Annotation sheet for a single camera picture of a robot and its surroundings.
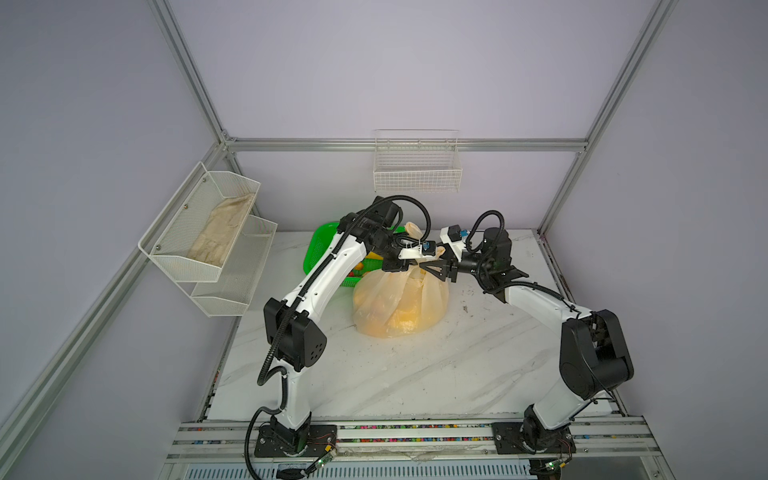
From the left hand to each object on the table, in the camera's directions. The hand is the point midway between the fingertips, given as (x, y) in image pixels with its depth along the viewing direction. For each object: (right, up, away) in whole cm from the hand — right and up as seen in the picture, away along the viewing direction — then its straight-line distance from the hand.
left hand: (410, 258), depth 81 cm
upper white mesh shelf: (-58, +8, 0) cm, 59 cm away
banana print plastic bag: (-2, -12, +4) cm, 13 cm away
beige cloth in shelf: (-52, +5, -4) cm, 52 cm away
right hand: (+3, 0, -1) cm, 4 cm away
